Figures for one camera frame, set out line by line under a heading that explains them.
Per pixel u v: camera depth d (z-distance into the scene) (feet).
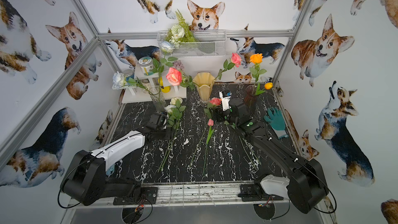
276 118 3.35
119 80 2.49
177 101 3.43
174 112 3.38
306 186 1.30
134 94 3.72
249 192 2.40
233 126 3.12
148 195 2.41
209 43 3.04
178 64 3.19
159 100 3.16
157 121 2.27
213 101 3.50
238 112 1.92
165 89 3.69
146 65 2.96
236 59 2.74
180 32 2.54
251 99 2.98
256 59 2.81
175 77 2.13
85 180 1.37
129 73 3.46
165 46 2.56
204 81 3.30
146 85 2.87
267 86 2.63
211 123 3.19
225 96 2.26
